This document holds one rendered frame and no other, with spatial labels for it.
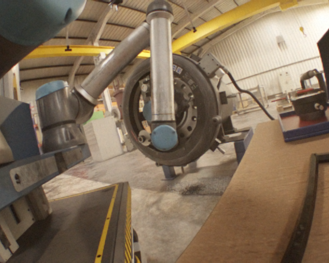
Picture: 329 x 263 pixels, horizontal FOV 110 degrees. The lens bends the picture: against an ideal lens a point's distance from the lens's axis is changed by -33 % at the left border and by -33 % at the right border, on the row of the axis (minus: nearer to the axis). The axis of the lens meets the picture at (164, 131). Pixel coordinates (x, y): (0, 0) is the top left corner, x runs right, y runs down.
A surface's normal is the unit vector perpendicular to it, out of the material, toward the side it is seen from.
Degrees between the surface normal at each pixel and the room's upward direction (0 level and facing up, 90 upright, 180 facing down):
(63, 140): 70
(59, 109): 90
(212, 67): 90
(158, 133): 94
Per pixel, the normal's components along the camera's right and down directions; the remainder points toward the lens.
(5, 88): 0.18, 0.00
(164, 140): 0.00, 0.13
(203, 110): -0.57, 0.21
